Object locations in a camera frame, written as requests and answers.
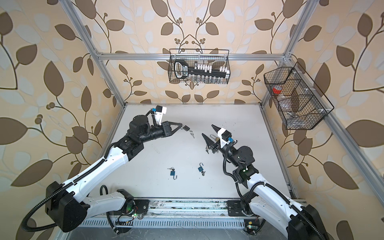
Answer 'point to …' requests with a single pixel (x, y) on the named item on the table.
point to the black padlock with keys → (187, 128)
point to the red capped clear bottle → (277, 92)
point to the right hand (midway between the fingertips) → (209, 130)
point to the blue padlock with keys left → (172, 173)
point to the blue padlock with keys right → (201, 169)
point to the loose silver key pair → (207, 149)
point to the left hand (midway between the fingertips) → (182, 124)
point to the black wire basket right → (301, 103)
